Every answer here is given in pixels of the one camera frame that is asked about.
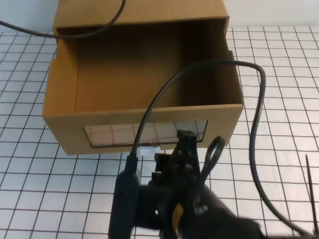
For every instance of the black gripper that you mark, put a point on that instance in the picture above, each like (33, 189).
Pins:
(167, 204)

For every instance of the white drawer handle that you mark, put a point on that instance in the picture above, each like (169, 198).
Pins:
(147, 151)

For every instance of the brown cardboard shoebox drawer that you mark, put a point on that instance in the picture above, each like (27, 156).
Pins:
(99, 88)

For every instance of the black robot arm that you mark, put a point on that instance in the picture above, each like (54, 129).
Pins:
(216, 220)

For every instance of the white grid tablecloth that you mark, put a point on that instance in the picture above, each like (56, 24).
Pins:
(46, 194)

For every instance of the upper brown shoebox sleeve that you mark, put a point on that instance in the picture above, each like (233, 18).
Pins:
(93, 13)

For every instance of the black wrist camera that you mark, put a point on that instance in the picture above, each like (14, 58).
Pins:
(124, 206)

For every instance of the thin black cable tie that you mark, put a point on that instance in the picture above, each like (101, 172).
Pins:
(312, 198)

